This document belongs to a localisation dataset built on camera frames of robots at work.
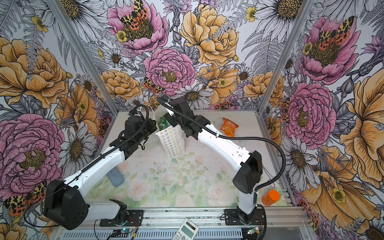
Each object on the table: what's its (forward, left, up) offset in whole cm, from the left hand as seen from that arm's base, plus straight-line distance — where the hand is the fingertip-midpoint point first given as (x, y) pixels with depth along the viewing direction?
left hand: (157, 125), depth 82 cm
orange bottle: (-34, -56, -13) cm, 67 cm away
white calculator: (-46, -17, -22) cm, 53 cm away
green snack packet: (+5, -2, -5) cm, 7 cm away
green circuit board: (-46, +15, -26) cm, 55 cm away
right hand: (+1, -10, +8) cm, 13 cm away
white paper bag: (-5, -9, -5) cm, 11 cm away
